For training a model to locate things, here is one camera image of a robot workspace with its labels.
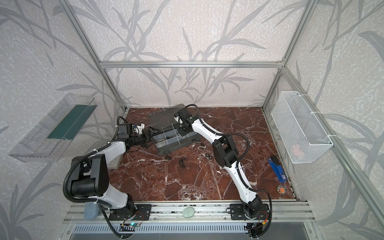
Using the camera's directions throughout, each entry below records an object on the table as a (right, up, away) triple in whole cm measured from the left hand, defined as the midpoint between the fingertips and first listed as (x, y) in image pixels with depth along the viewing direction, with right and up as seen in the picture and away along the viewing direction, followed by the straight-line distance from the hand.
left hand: (159, 130), depth 89 cm
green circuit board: (-10, -46, -17) cm, 50 cm away
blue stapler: (+70, -22, -5) cm, 73 cm away
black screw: (+13, -19, +1) cm, 24 cm away
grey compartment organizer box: (0, -1, +16) cm, 16 cm away
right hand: (+13, +2, +11) cm, 18 cm away
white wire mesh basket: (+68, -1, -29) cm, 74 cm away
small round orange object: (+69, -32, -9) cm, 77 cm away
